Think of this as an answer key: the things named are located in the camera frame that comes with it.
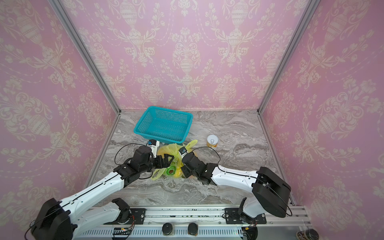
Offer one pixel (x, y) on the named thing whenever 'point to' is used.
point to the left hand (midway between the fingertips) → (169, 158)
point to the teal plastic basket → (165, 125)
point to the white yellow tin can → (212, 141)
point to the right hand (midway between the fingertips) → (184, 163)
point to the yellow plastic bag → (175, 168)
